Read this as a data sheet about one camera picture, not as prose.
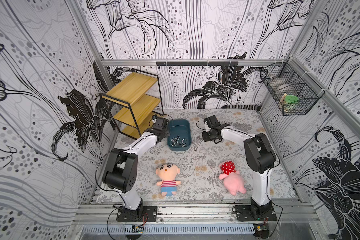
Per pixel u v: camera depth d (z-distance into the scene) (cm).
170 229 76
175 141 99
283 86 79
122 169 47
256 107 119
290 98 79
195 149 96
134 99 79
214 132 73
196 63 90
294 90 79
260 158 54
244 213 72
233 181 77
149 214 73
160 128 72
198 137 101
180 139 101
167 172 79
